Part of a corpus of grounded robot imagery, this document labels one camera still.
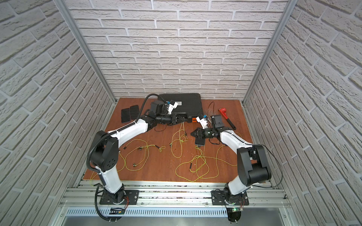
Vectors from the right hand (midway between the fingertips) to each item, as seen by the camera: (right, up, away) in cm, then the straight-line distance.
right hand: (194, 133), depth 87 cm
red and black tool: (+25, +15, +25) cm, 39 cm away
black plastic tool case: (-3, +21, +27) cm, 35 cm away
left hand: (-5, +10, -6) cm, 12 cm away
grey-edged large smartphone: (+4, -6, +8) cm, 11 cm away
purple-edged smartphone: (-54, +12, +22) cm, 59 cm away
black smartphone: (-47, +14, +23) cm, 54 cm away
